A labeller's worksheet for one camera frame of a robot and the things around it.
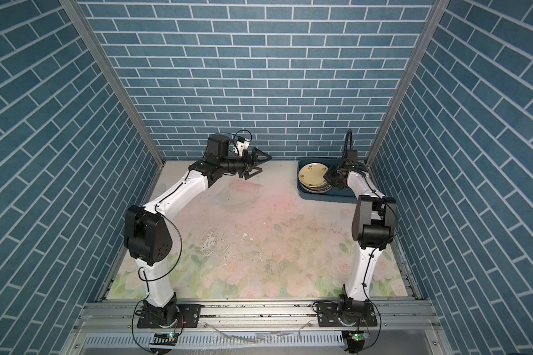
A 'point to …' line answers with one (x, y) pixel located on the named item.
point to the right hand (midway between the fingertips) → (328, 177)
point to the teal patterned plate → (315, 189)
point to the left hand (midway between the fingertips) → (272, 165)
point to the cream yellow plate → (311, 174)
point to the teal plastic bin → (334, 194)
